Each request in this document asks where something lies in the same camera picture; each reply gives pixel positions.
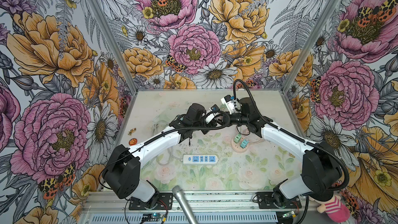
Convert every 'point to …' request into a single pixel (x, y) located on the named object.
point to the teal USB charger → (244, 143)
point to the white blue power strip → (209, 159)
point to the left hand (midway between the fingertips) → (210, 122)
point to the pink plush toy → (335, 209)
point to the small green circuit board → (152, 215)
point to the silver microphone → (179, 195)
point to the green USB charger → (237, 138)
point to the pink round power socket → (237, 147)
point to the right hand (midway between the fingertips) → (215, 122)
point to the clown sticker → (131, 130)
